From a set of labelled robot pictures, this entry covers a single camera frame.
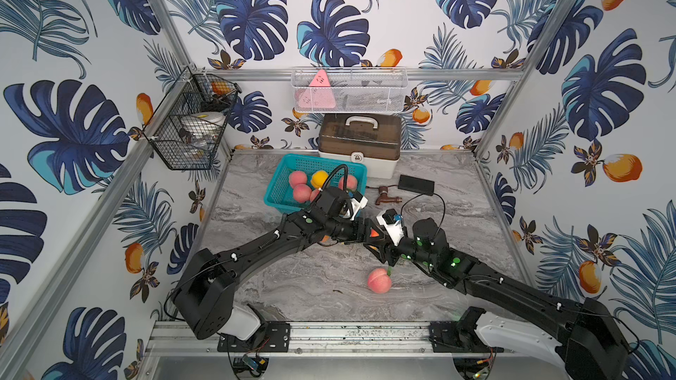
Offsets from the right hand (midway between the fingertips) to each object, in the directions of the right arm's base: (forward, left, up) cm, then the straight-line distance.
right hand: (371, 234), depth 77 cm
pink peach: (+26, +6, -9) cm, 28 cm away
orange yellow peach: (-2, 0, +4) cm, 5 cm away
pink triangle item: (+43, +17, +20) cm, 50 cm away
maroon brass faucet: (+26, -8, -15) cm, 31 cm away
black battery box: (+30, -20, -13) cm, 39 cm away
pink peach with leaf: (+32, +27, -11) cm, 44 cm away
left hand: (-1, -2, +3) cm, 4 cm away
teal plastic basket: (+24, +33, -13) cm, 43 cm away
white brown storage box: (+45, -4, -1) cm, 45 cm away
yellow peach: (+29, +18, -9) cm, 36 cm away
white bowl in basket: (+26, +50, +19) cm, 60 cm away
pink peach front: (-9, -3, -12) cm, 15 cm away
